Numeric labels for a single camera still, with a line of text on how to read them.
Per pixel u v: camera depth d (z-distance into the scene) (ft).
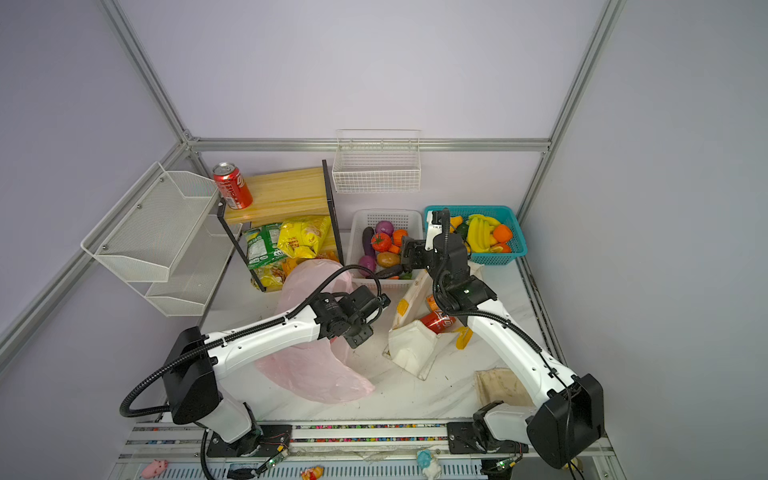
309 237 2.86
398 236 3.73
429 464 2.21
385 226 3.73
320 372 2.30
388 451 2.39
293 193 2.76
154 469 2.25
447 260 1.74
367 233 3.77
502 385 2.69
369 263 3.38
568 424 1.36
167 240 2.58
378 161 3.13
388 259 3.43
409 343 2.58
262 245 2.92
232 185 2.39
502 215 3.81
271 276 3.24
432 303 3.06
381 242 3.51
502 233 3.59
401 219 3.76
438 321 2.88
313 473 2.23
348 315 1.91
